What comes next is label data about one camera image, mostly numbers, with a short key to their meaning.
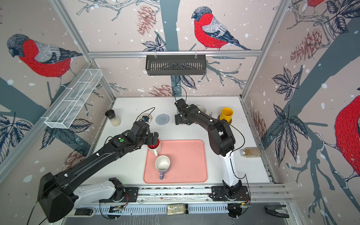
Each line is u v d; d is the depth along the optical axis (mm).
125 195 726
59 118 695
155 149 831
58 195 375
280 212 661
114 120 999
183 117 831
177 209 660
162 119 1065
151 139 710
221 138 543
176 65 1065
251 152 837
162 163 835
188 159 857
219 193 731
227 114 981
